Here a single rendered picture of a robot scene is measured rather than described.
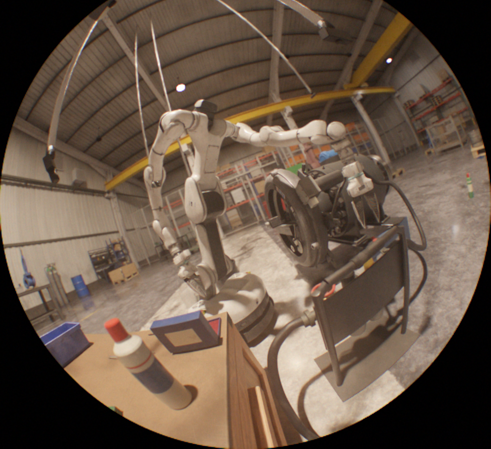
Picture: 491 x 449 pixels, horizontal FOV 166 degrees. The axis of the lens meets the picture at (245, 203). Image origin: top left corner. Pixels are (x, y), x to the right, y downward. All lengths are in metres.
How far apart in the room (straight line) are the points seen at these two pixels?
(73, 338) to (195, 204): 0.94
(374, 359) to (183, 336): 0.75
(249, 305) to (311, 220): 0.58
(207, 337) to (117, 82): 8.94
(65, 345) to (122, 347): 0.64
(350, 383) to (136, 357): 0.74
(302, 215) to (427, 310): 0.90
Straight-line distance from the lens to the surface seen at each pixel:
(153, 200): 0.93
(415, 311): 1.06
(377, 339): 0.96
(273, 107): 10.06
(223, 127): 0.97
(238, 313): 0.98
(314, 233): 0.95
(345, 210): 1.20
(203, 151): 0.87
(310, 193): 0.84
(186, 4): 7.86
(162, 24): 7.98
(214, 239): 0.99
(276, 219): 1.33
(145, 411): 0.49
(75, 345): 0.98
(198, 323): 0.46
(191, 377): 0.48
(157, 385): 0.37
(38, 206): 9.19
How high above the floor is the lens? 0.79
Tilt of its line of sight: 3 degrees up
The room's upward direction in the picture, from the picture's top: 22 degrees counter-clockwise
